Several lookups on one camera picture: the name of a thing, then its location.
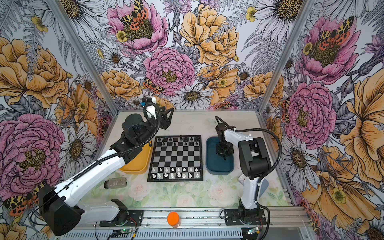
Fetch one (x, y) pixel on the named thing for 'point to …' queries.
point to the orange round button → (173, 219)
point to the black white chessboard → (176, 158)
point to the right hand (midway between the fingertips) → (224, 158)
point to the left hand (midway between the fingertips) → (170, 112)
